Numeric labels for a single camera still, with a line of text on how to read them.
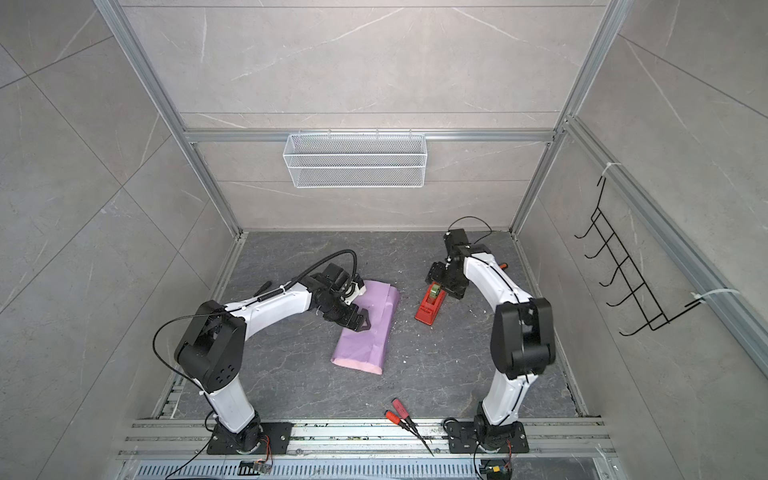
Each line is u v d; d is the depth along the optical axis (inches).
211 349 18.6
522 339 19.5
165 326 17.8
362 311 32.1
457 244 29.2
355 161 39.5
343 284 30.8
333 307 29.6
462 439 28.6
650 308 24.0
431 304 36.5
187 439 29.5
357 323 31.4
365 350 32.2
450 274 30.6
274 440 28.9
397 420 30.0
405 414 30.0
